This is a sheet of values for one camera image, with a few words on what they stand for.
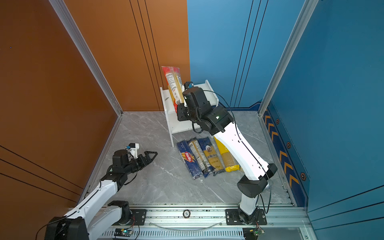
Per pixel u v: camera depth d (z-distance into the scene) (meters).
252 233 0.70
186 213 0.75
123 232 0.71
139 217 0.74
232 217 0.72
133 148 0.77
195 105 0.46
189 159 0.89
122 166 0.65
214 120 0.42
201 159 0.91
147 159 0.74
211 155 0.92
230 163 0.89
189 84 0.54
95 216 0.48
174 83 0.65
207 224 0.72
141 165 0.74
